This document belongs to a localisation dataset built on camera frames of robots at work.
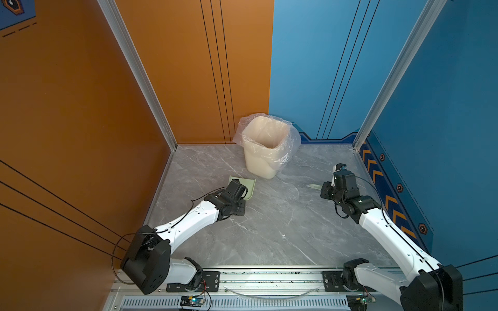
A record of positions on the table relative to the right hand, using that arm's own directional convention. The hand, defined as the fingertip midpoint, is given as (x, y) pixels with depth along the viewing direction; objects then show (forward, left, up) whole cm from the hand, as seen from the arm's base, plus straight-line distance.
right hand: (323, 185), depth 83 cm
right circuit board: (-40, -9, -18) cm, 45 cm away
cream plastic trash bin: (+30, +24, -1) cm, 39 cm away
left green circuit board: (-39, +53, -16) cm, 68 cm away
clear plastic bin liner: (+21, +11, +8) cm, 25 cm away
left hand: (-5, +36, -8) cm, 37 cm away
